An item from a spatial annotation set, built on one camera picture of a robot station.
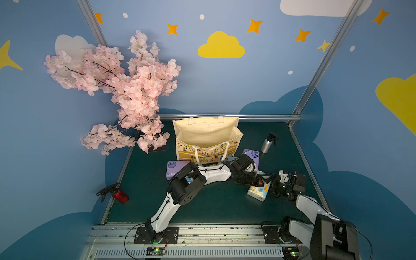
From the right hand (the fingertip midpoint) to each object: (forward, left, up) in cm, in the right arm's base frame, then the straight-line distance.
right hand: (265, 179), depth 89 cm
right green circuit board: (-33, -7, -4) cm, 34 cm away
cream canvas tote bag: (+20, +35, +7) cm, 41 cm away
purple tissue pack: (+15, +5, +1) cm, 16 cm away
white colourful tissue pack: (-8, +4, +1) cm, 9 cm away
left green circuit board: (-36, +53, -2) cm, 64 cm away
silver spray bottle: (+22, -4, +6) cm, 23 cm away
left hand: (-5, +3, +3) cm, 7 cm away
